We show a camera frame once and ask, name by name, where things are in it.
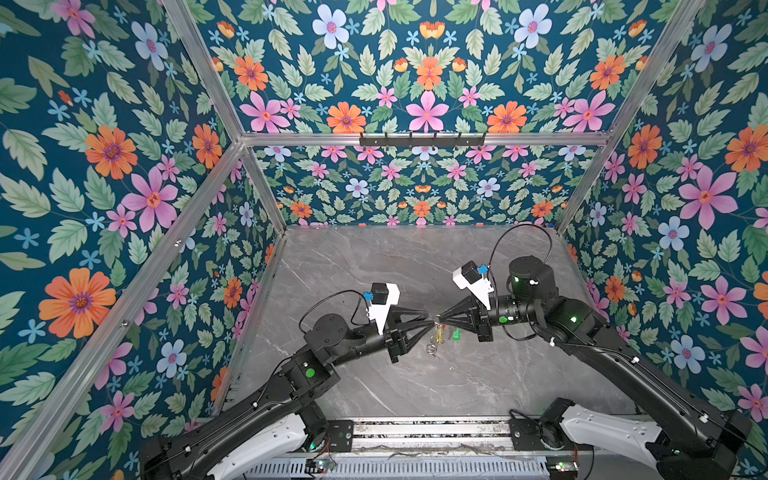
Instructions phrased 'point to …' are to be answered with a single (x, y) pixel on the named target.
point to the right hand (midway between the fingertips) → (443, 315)
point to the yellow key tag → (440, 335)
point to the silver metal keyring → (431, 347)
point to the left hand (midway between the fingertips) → (433, 320)
